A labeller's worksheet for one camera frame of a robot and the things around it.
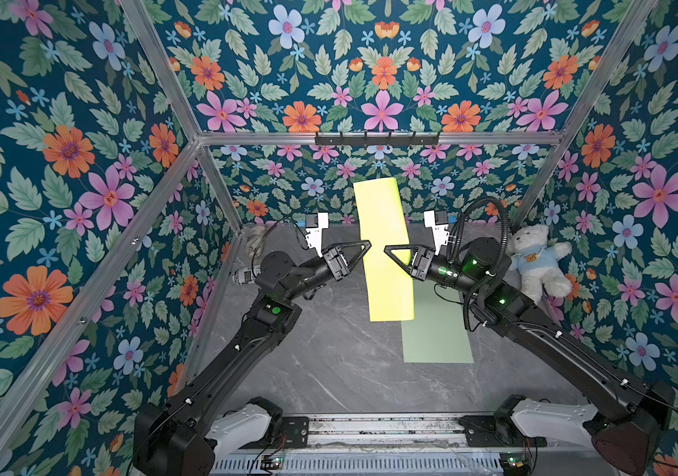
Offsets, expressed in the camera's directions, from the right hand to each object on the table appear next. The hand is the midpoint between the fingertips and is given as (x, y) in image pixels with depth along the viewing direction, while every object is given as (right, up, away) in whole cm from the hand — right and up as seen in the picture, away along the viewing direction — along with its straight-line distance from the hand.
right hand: (387, 249), depth 60 cm
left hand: (-4, 0, -1) cm, 4 cm away
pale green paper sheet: (+19, -26, +31) cm, 45 cm away
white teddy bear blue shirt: (+54, -4, +39) cm, 66 cm away
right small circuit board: (+33, -53, +12) cm, 63 cm away
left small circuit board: (-28, -53, +12) cm, 61 cm away
